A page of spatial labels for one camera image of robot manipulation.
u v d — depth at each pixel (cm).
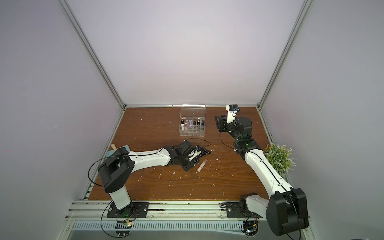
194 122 101
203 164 87
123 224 72
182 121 101
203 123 101
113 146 97
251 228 70
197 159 89
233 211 73
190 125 103
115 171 46
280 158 73
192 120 101
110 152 95
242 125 58
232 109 66
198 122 102
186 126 100
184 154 70
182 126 100
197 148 79
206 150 92
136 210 72
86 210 76
